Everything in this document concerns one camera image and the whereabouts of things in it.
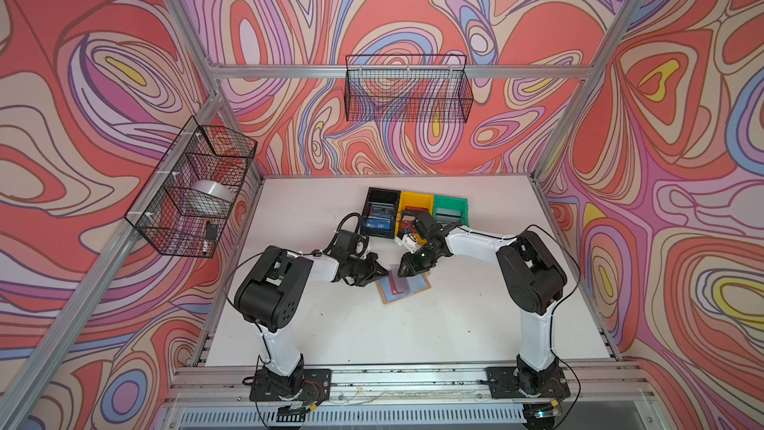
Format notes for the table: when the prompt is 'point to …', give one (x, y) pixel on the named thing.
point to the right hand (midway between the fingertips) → (408, 277)
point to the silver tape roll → (211, 198)
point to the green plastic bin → (450, 209)
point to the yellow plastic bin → (414, 201)
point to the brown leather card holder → (411, 286)
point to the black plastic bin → (381, 213)
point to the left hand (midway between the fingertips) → (391, 272)
